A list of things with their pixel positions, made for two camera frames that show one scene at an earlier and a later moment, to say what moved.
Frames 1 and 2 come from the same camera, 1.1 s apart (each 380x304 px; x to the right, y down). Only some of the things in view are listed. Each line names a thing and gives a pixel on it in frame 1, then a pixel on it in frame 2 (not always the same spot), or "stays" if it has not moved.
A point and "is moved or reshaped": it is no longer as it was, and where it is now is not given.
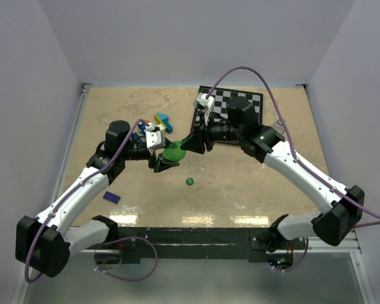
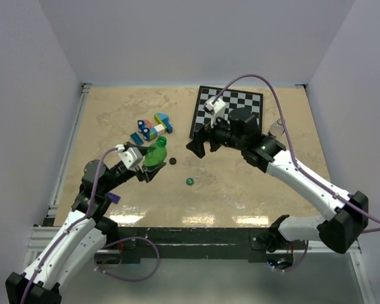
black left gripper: (159, 164) -> (148, 173)
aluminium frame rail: (66, 163) stays
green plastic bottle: (173, 152) is moved or reshaped
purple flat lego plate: (111, 197) stays
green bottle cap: (189, 181) stays
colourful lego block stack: (163, 118) stays
